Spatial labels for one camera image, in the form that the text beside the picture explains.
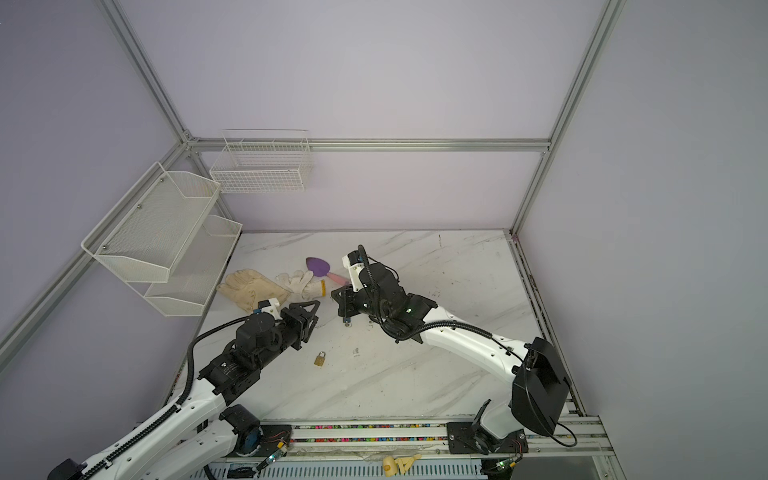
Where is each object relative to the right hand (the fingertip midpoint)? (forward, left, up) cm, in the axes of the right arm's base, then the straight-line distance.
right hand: (328, 294), depth 72 cm
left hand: (-1, +3, -5) cm, 6 cm away
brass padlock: (-7, +7, -26) cm, 27 cm away
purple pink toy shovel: (+27, +12, -24) cm, 38 cm away
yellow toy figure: (-32, -18, -24) cm, 44 cm away
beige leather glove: (+19, +36, -25) cm, 47 cm away
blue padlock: (+6, 0, -26) cm, 26 cm away
